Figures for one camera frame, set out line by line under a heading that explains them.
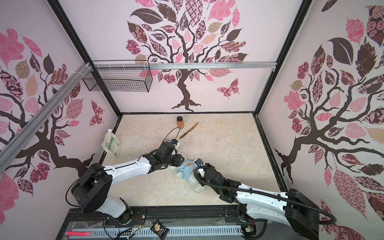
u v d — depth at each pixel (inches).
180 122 41.5
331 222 16.1
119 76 37.3
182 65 36.7
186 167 31.7
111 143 35.5
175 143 31.4
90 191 17.0
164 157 26.4
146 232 27.4
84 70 32.7
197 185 28.6
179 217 29.2
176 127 43.4
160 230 27.0
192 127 43.5
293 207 16.0
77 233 27.4
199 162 26.6
